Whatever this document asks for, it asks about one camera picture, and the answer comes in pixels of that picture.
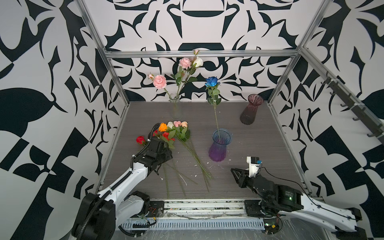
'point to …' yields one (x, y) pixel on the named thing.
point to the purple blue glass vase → (221, 137)
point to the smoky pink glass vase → (248, 115)
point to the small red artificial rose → (165, 134)
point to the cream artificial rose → (170, 124)
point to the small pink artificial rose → (177, 123)
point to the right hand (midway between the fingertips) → (232, 172)
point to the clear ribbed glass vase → (176, 110)
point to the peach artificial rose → (184, 123)
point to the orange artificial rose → (162, 127)
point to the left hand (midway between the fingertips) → (169, 150)
